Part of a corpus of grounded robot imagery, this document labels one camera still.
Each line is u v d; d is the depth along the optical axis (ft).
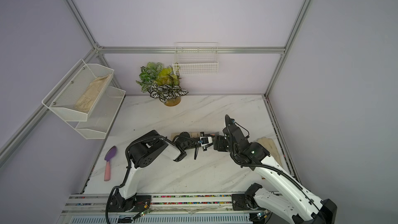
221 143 2.10
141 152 1.81
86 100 2.51
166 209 2.40
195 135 3.04
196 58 3.14
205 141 2.36
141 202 2.39
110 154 2.91
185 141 2.40
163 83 3.14
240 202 2.41
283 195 1.43
